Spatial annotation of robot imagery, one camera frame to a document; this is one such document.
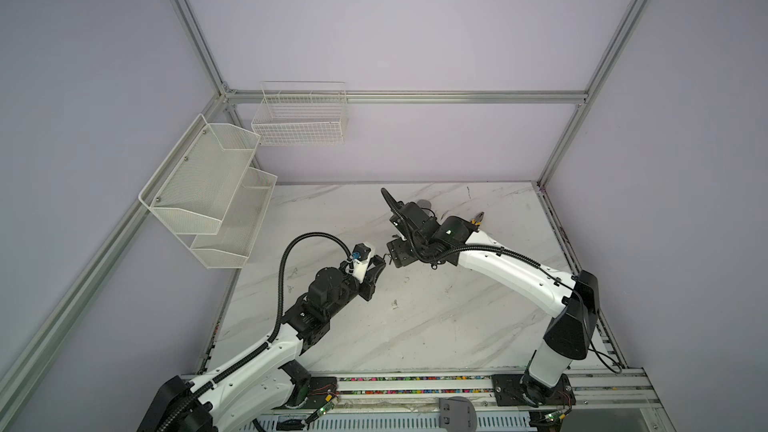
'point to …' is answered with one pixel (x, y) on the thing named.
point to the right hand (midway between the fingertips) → (400, 245)
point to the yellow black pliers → (478, 220)
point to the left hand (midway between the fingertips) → (377, 261)
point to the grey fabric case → (424, 204)
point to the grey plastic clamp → (457, 414)
